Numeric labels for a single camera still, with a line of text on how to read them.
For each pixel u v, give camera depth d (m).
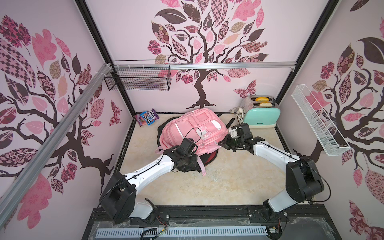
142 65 0.90
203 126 0.97
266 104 1.01
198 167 0.86
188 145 0.64
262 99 1.03
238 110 1.09
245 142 0.68
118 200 0.41
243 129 0.70
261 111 1.00
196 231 0.70
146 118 1.14
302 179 0.44
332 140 0.65
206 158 0.86
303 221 0.73
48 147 0.51
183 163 0.63
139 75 0.95
